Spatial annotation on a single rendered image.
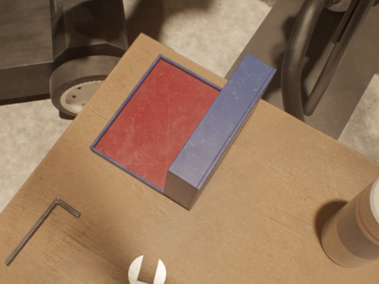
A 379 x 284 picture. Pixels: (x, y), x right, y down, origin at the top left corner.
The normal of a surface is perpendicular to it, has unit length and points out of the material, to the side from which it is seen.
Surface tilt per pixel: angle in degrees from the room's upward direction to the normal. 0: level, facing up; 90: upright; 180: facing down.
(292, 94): 54
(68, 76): 25
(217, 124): 6
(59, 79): 43
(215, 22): 0
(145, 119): 0
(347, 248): 90
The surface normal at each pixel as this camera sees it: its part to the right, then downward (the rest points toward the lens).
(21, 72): 0.15, 0.92
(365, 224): -0.92, 0.37
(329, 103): 0.00, -0.37
